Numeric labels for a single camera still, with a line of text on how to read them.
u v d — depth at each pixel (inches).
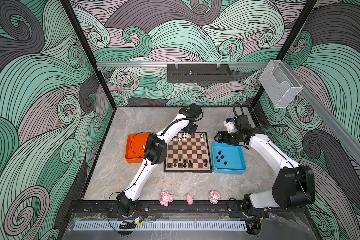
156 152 24.1
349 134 21.7
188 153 36.4
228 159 36.0
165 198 29.1
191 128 33.5
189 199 29.5
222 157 35.5
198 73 37.4
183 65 37.6
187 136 39.5
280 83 31.2
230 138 28.9
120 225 28.2
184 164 33.7
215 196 29.3
